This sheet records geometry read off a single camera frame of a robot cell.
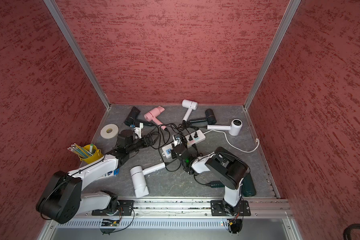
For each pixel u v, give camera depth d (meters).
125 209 0.74
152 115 1.08
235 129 1.00
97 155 0.84
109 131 1.04
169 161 0.90
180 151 0.70
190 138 0.97
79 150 0.79
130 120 1.06
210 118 1.07
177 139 0.79
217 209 0.74
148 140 0.74
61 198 0.41
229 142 0.99
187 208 0.76
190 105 1.17
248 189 0.76
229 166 0.51
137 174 0.79
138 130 0.78
